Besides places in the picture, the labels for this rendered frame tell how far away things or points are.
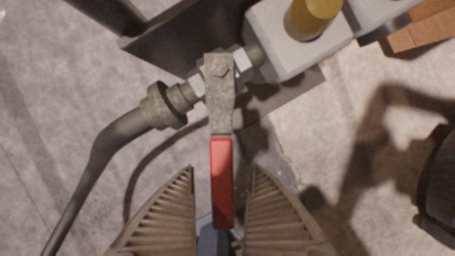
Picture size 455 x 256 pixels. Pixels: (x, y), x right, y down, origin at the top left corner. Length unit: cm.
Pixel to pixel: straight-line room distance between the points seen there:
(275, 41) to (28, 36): 90
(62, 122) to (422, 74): 137
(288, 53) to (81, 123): 76
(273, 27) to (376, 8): 10
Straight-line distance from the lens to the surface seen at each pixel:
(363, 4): 23
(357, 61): 80
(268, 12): 19
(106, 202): 87
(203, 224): 78
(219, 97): 15
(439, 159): 94
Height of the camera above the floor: 62
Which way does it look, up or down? 85 degrees down
